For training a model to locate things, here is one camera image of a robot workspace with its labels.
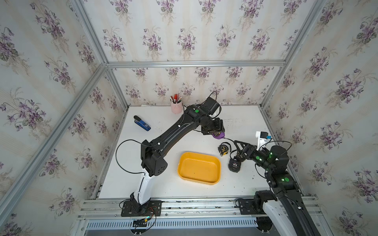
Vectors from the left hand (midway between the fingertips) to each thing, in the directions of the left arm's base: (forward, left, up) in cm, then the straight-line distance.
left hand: (222, 132), depth 76 cm
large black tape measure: (-10, -9, -19) cm, 23 cm away
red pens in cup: (+40, +27, -13) cm, 50 cm away
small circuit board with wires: (-37, +41, -24) cm, 60 cm away
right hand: (-7, -7, -1) cm, 10 cm away
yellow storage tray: (-11, +11, -22) cm, 27 cm away
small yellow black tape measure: (+1, -5, -20) cm, 21 cm away
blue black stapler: (+25, +55, -22) cm, 64 cm away
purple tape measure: (-2, +2, 0) cm, 3 cm away
